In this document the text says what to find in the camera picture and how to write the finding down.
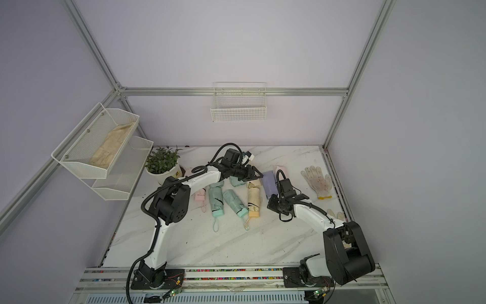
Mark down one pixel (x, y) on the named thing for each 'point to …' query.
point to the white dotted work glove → (321, 185)
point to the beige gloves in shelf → (104, 155)
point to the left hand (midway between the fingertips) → (259, 177)
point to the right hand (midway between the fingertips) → (272, 207)
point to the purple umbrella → (270, 183)
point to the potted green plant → (163, 163)
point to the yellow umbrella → (254, 200)
